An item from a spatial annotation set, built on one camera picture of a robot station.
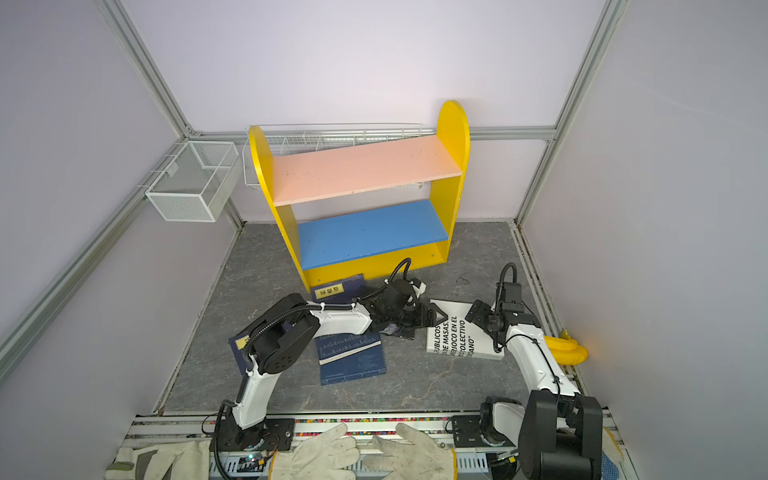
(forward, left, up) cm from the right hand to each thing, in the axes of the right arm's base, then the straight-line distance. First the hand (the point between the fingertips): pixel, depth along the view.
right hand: (484, 321), depth 87 cm
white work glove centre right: (-33, +19, -5) cm, 39 cm away
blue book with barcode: (-7, +43, -2) cm, 43 cm away
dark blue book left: (-6, +72, -2) cm, 73 cm away
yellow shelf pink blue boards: (+24, +32, +9) cm, 41 cm away
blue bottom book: (-11, +35, -5) cm, 37 cm away
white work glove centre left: (-33, +43, -5) cm, 54 cm away
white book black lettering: (-4, +8, -2) cm, 9 cm away
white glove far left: (-34, +77, -1) cm, 85 cm away
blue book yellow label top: (+13, +43, -3) cm, 45 cm away
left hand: (-1, +13, 0) cm, 13 cm away
